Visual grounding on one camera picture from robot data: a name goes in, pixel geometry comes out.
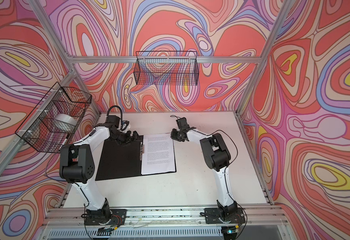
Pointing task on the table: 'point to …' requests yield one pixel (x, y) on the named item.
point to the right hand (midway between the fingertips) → (173, 138)
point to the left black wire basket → (38, 130)
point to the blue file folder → (118, 160)
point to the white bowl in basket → (65, 120)
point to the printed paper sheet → (158, 155)
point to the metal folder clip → (142, 149)
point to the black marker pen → (64, 142)
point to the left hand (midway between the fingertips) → (137, 139)
